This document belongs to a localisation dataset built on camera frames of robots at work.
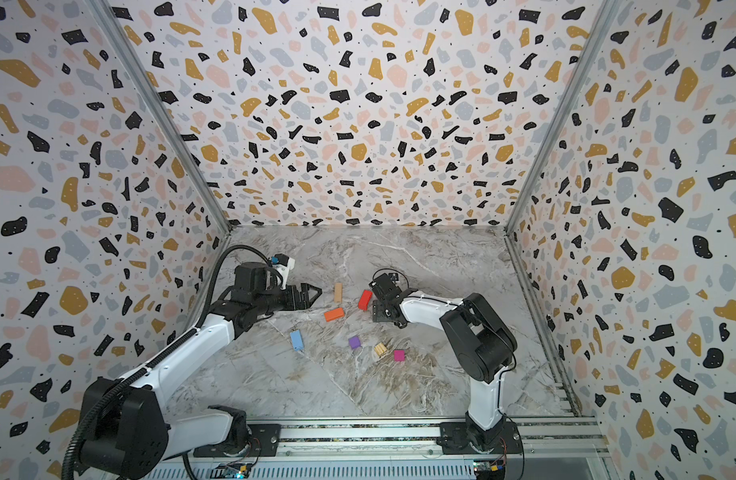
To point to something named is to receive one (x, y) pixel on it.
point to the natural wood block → (338, 292)
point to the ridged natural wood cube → (380, 349)
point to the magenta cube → (399, 355)
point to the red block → (364, 300)
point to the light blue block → (297, 340)
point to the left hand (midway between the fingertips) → (309, 287)
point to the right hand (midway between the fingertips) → (383, 305)
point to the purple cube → (354, 342)
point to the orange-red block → (334, 314)
